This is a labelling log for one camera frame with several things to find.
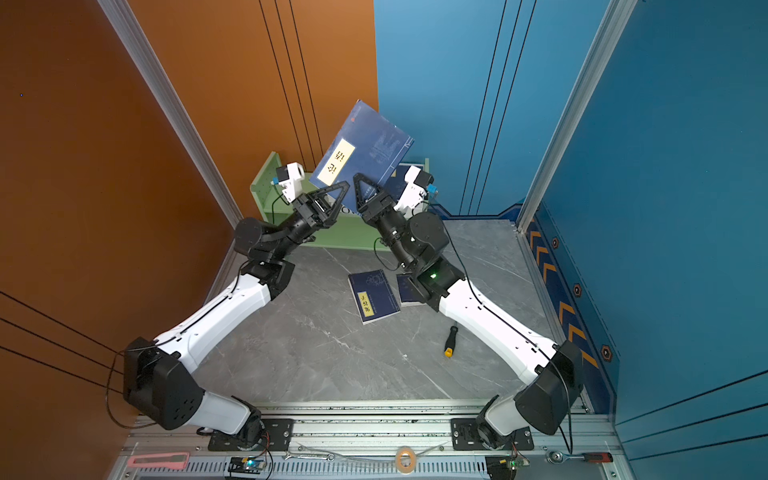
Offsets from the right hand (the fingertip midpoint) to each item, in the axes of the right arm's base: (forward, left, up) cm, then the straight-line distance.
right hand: (354, 180), depth 58 cm
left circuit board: (-41, +29, -52) cm, 72 cm away
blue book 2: (+8, -12, -51) cm, 53 cm away
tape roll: (-40, -9, -52) cm, 66 cm away
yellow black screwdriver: (-11, -23, -50) cm, 56 cm away
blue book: (+5, 0, -50) cm, 50 cm away
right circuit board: (-41, -33, -54) cm, 75 cm away
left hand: (-3, +1, 0) cm, 3 cm away
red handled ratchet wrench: (-40, -45, -50) cm, 78 cm away
